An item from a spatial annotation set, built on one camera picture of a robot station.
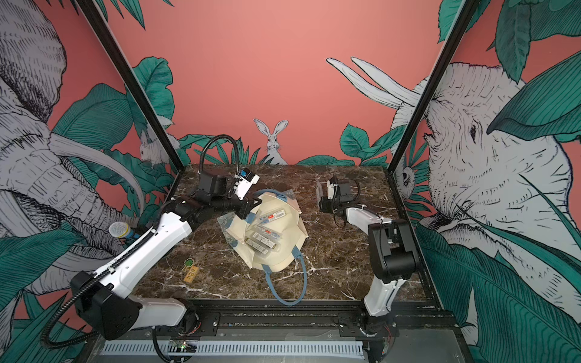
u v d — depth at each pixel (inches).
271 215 38.5
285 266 33.8
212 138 43.3
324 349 27.6
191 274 32.9
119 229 27.6
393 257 19.1
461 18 27.7
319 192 39.8
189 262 34.5
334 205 29.8
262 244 35.7
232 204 25.1
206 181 22.2
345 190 30.3
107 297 15.0
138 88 35.6
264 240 36.4
